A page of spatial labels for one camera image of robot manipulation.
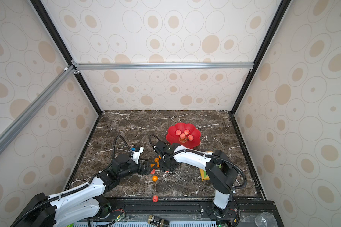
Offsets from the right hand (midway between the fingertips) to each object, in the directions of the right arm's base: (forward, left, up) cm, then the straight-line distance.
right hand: (168, 167), depth 86 cm
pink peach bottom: (-18, +6, -2) cm, 19 cm away
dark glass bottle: (-28, +4, 0) cm, 28 cm away
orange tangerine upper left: (+5, +9, -2) cm, 10 cm away
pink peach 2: (+24, -8, 0) cm, 25 cm away
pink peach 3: (+23, -14, 0) cm, 27 cm away
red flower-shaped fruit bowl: (+23, 0, -3) cm, 23 cm away
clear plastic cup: (-24, -51, -5) cm, 56 cm away
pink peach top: (+27, -5, 0) cm, 27 cm away
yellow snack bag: (-2, -21, -3) cm, 22 cm away
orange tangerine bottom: (-7, +8, -2) cm, 10 cm away
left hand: (-3, +6, +10) cm, 12 cm away
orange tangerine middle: (-3, +5, +9) cm, 11 cm away
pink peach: (+27, -11, 0) cm, 29 cm away
